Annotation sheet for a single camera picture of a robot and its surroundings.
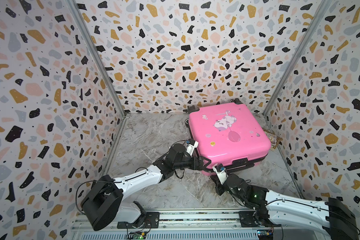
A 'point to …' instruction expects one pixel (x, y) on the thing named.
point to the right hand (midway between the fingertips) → (211, 178)
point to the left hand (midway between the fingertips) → (208, 162)
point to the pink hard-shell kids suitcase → (230, 134)
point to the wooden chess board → (273, 139)
